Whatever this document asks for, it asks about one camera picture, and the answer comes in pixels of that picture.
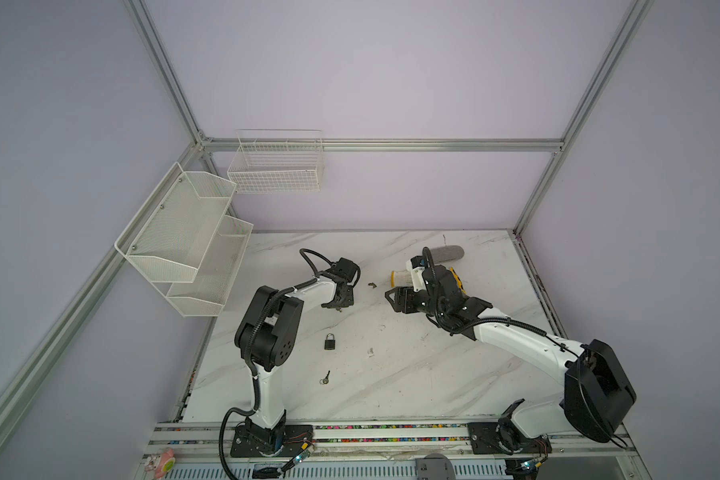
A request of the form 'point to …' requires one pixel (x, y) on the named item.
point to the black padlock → (329, 344)
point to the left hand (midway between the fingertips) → (338, 300)
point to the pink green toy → (166, 463)
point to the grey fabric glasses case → (447, 253)
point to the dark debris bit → (372, 284)
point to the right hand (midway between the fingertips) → (391, 293)
